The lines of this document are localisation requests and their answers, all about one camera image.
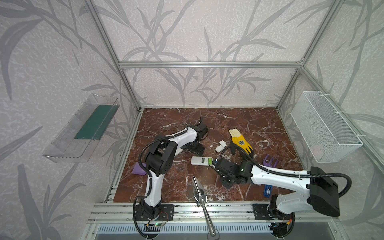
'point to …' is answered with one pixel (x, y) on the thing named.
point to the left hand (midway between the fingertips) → (194, 148)
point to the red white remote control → (201, 161)
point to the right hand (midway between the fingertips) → (223, 173)
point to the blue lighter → (267, 190)
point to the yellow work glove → (239, 140)
